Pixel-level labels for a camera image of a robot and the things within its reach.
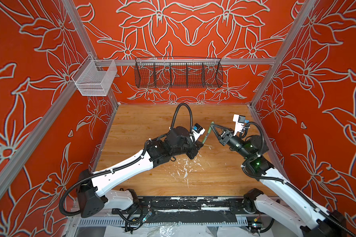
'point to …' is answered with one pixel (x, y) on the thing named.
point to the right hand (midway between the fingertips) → (211, 125)
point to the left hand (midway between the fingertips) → (202, 142)
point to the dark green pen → (209, 131)
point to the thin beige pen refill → (208, 145)
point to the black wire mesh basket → (191, 72)
